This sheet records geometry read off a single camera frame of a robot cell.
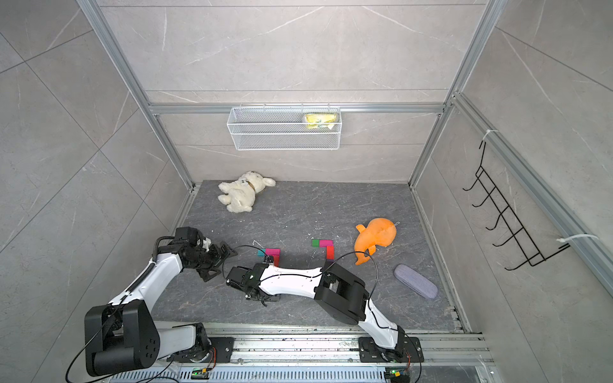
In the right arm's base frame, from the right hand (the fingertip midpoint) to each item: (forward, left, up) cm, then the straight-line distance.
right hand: (264, 295), depth 85 cm
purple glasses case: (+3, -55, +2) cm, 55 cm away
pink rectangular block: (+18, -1, -1) cm, 18 cm away
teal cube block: (+17, +3, 0) cm, 17 cm away
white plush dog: (+41, +14, +10) cm, 44 cm away
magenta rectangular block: (+21, -23, 0) cm, 31 cm away
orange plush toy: (+22, -44, +7) cm, 50 cm away
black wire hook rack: (+10, -75, +31) cm, 81 cm away
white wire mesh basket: (+61, -6, +30) cm, 68 cm away
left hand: (+11, +13, +8) cm, 19 cm away
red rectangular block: (+17, -25, -1) cm, 30 cm away
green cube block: (+21, -19, 0) cm, 28 cm away
